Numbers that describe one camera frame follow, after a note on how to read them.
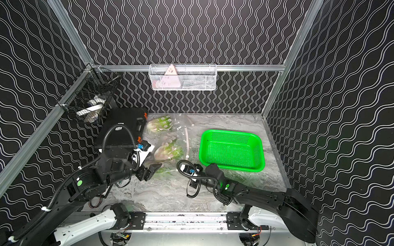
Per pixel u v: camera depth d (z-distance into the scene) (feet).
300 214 1.36
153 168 1.83
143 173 1.80
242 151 3.30
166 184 2.83
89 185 1.36
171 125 3.26
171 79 2.98
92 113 2.70
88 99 3.04
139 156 1.66
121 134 3.39
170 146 2.96
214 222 2.51
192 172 1.96
